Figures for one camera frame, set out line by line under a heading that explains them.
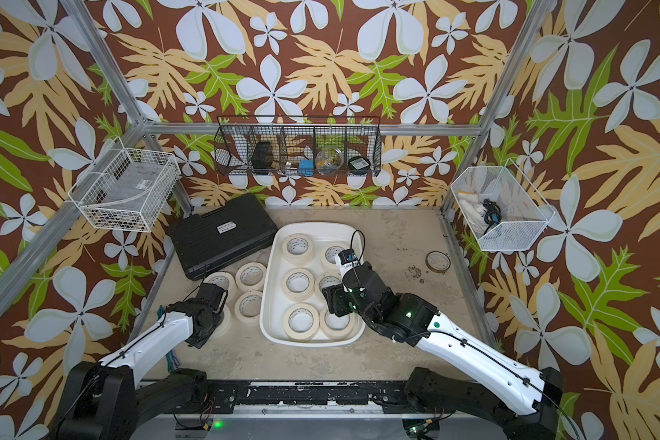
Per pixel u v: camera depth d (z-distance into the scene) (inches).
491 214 32.0
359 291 18.9
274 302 35.6
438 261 40.7
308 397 29.5
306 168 37.1
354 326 33.3
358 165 37.6
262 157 39.5
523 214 29.5
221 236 40.2
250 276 38.8
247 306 35.7
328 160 36.3
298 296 35.7
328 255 38.9
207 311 25.6
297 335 32.7
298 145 38.4
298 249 41.2
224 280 37.7
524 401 15.2
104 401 15.8
